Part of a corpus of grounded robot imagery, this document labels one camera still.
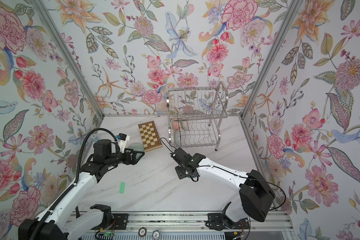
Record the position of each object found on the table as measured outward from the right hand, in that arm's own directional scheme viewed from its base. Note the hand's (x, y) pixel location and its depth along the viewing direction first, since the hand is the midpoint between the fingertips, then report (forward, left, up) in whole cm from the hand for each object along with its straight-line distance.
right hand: (181, 170), depth 84 cm
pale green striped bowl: (+16, +30, -2) cm, 34 cm away
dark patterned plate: (+20, +4, +3) cm, 21 cm away
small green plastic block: (-9, +33, -6) cm, 35 cm away
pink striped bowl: (+30, -1, +5) cm, 30 cm away
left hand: (+4, +22, +11) cm, 25 cm away
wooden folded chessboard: (+25, +23, -4) cm, 34 cm away
